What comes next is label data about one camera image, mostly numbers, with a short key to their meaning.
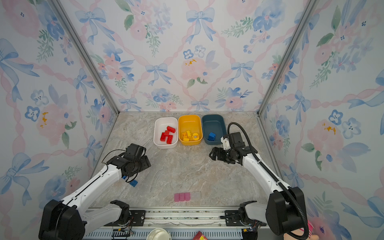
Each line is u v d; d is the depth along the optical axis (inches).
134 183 33.6
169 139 40.3
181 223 28.8
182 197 31.5
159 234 28.1
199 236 26.2
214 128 43.5
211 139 40.3
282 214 16.2
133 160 24.8
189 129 41.9
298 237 15.7
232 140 26.6
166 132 40.9
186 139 39.8
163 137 40.7
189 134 40.6
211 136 40.7
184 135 40.3
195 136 39.9
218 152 29.3
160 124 43.2
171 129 42.0
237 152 23.6
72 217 15.2
